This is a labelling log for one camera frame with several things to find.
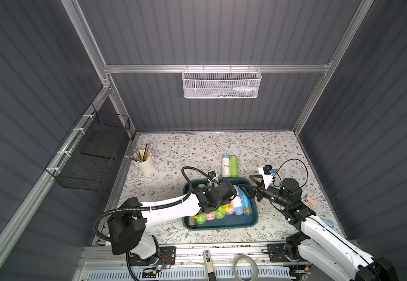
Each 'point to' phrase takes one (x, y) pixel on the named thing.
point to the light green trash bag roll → (234, 166)
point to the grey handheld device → (209, 263)
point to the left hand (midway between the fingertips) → (228, 198)
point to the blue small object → (328, 222)
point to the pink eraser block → (313, 202)
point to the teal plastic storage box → (241, 212)
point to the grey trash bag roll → (192, 222)
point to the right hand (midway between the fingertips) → (249, 181)
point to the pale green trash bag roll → (220, 213)
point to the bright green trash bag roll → (201, 185)
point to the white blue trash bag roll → (226, 165)
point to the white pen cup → (145, 160)
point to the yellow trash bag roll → (227, 206)
